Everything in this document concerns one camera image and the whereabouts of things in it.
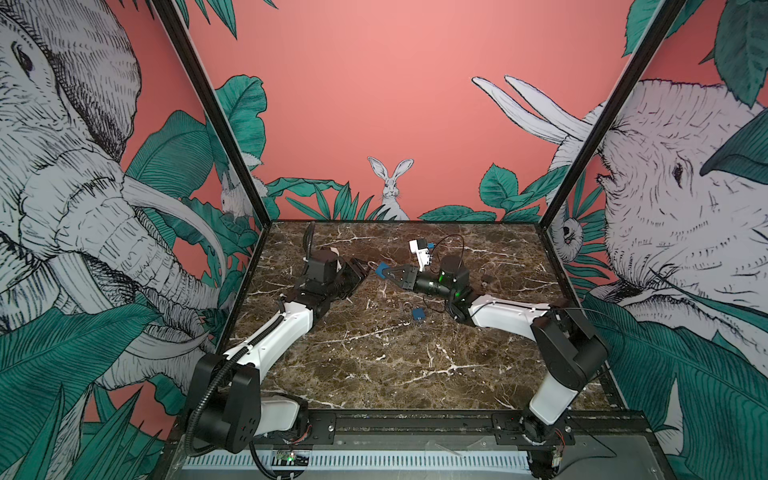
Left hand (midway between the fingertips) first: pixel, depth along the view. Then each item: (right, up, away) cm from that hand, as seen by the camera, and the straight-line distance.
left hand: (371, 264), depth 83 cm
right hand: (+3, -2, -7) cm, 8 cm away
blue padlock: (+14, -17, +12) cm, 25 cm away
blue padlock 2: (+2, -1, -2) cm, 3 cm away
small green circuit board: (-19, -45, -13) cm, 51 cm away
